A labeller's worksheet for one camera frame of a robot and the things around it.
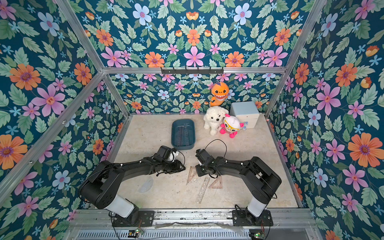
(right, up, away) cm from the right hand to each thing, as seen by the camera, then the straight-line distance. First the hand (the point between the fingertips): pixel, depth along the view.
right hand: (199, 169), depth 90 cm
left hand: (-8, +1, -2) cm, 9 cm away
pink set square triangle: (-4, -2, -1) cm, 5 cm away
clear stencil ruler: (-10, +20, +17) cm, 28 cm away
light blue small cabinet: (+33, +37, +12) cm, 51 cm away
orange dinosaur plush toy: (+13, +50, +5) cm, 52 cm away
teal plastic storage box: (-13, +21, +18) cm, 30 cm away
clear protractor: (-30, -8, -6) cm, 32 cm away
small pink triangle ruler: (+8, -7, -6) cm, 13 cm away
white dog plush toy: (+9, +32, +5) cm, 33 cm away
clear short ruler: (+2, -10, -7) cm, 12 cm away
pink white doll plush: (+20, +27, +4) cm, 34 cm away
